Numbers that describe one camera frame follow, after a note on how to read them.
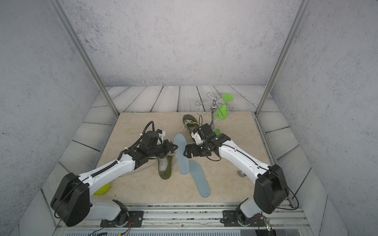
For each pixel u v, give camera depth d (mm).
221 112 827
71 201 413
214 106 866
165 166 889
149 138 631
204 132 644
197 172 921
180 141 848
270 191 417
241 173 873
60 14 717
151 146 656
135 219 730
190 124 1054
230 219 722
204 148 675
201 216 742
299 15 732
